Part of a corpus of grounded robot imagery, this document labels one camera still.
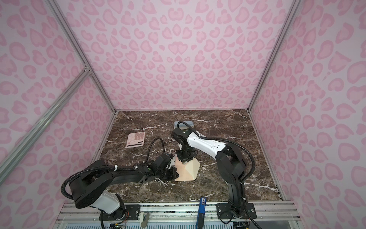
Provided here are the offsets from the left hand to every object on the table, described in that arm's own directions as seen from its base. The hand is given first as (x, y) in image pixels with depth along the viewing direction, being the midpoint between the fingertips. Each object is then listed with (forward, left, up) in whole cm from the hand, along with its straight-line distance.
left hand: (181, 175), depth 84 cm
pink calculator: (+25, +32, 0) cm, 41 cm away
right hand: (+6, -2, +6) cm, 9 cm away
